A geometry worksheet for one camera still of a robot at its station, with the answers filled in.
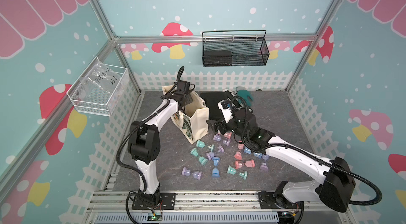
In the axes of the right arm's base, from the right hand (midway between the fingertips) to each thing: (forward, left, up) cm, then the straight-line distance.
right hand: (213, 116), depth 75 cm
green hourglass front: (-18, -10, -24) cm, 31 cm away
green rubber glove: (+36, -26, -24) cm, 50 cm away
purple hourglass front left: (-20, +9, -23) cm, 32 cm away
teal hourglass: (-8, +11, -23) cm, 27 cm away
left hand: (+20, +16, -10) cm, 28 cm away
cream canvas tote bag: (0, +10, -1) cm, 10 cm away
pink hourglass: (-15, -19, -23) cm, 34 cm away
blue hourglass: (-19, -1, -23) cm, 30 cm away
